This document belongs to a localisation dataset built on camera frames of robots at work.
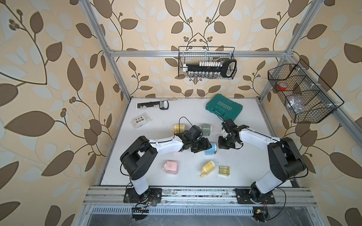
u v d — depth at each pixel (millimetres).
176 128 963
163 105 1155
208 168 770
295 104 703
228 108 1081
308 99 722
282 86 806
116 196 752
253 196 657
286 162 456
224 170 829
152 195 740
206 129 929
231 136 693
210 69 861
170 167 775
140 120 1021
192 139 698
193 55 912
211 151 851
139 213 723
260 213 716
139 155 515
